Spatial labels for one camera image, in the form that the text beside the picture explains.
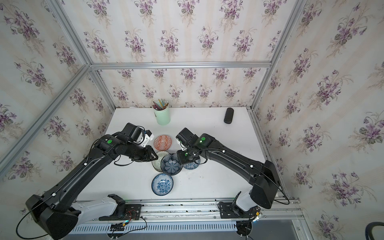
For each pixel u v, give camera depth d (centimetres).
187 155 63
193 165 88
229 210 74
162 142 98
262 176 41
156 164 84
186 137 57
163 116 105
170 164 76
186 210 75
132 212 73
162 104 104
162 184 82
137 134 59
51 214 36
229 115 115
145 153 63
